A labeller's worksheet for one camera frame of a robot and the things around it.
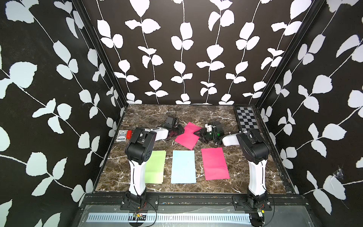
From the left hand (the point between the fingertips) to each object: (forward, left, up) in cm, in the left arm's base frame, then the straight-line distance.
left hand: (184, 127), depth 102 cm
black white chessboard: (+8, -50, -1) cm, 51 cm away
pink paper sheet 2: (-8, -3, -4) cm, 9 cm away
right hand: (-6, -6, +2) cm, 8 cm away
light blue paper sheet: (-29, +2, -3) cm, 29 cm away
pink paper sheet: (-27, -18, -4) cm, 33 cm away
